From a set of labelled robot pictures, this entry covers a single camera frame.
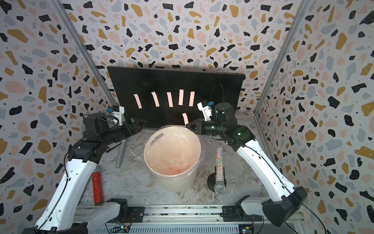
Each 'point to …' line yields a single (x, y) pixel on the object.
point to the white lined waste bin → (170, 146)
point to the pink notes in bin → (177, 169)
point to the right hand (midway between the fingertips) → (186, 127)
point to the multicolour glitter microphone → (219, 186)
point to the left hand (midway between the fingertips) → (143, 123)
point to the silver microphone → (121, 153)
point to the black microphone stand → (212, 180)
